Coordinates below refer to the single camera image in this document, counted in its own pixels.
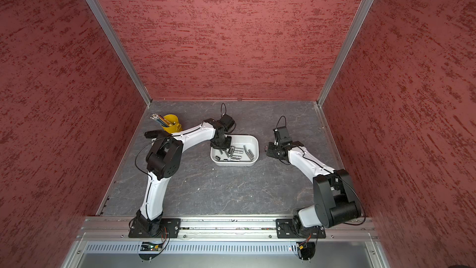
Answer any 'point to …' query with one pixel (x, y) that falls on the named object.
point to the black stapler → (155, 134)
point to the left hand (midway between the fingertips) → (224, 149)
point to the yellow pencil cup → (175, 127)
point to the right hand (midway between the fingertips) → (269, 153)
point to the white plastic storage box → (245, 152)
